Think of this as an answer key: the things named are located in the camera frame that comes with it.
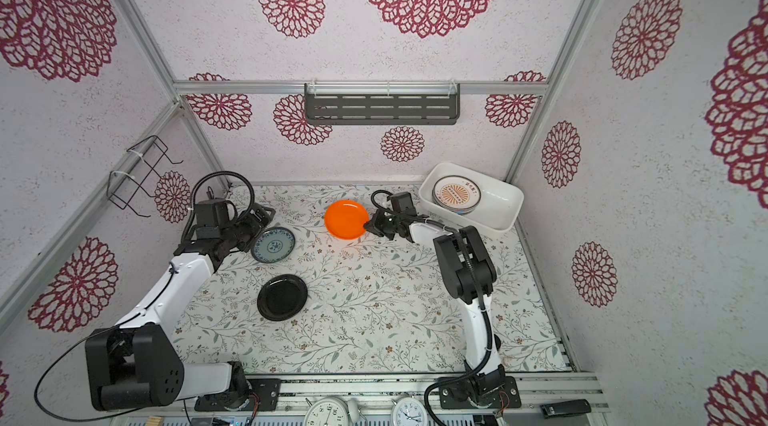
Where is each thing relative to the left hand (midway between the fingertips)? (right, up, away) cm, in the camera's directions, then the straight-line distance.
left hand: (269, 224), depth 86 cm
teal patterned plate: (-5, -8, +17) cm, 20 cm away
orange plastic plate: (+20, +1, +12) cm, 24 cm away
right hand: (+26, +1, +13) cm, 30 cm away
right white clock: (+39, -43, -17) cm, 60 cm away
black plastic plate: (+2, -22, +4) cm, 23 cm away
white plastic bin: (+76, +4, +25) cm, 80 cm away
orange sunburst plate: (+60, +10, +27) cm, 67 cm away
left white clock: (+20, -43, -17) cm, 50 cm away
